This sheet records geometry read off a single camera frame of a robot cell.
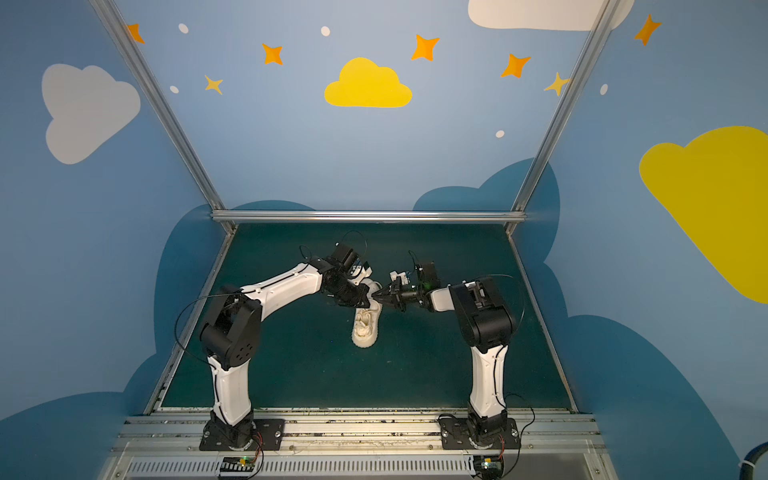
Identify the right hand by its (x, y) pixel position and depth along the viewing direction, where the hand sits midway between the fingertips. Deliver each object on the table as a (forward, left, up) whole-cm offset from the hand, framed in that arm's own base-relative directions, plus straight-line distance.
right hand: (374, 295), depth 92 cm
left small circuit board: (-44, +31, -11) cm, 55 cm away
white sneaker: (-6, +2, -5) cm, 8 cm away
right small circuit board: (-41, -32, -12) cm, 53 cm away
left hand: (-2, +2, -1) cm, 3 cm away
